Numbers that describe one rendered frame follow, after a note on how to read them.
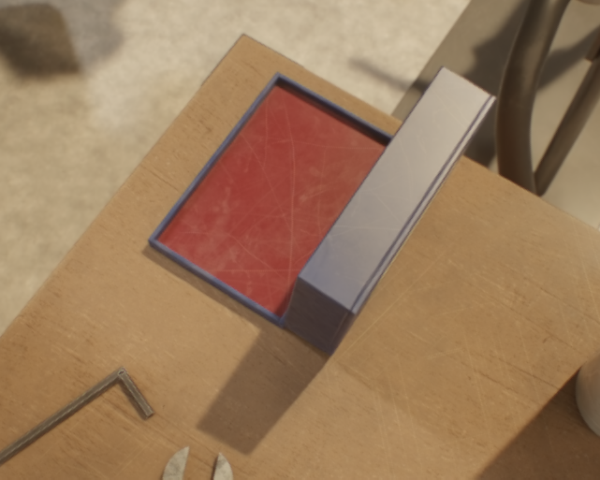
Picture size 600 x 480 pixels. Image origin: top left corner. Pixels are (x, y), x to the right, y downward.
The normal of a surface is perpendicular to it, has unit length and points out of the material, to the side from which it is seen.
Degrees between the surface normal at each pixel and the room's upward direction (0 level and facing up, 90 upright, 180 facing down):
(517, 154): 57
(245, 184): 0
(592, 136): 0
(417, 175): 6
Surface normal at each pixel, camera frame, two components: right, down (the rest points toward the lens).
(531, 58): 0.00, 0.21
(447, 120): 0.08, -0.34
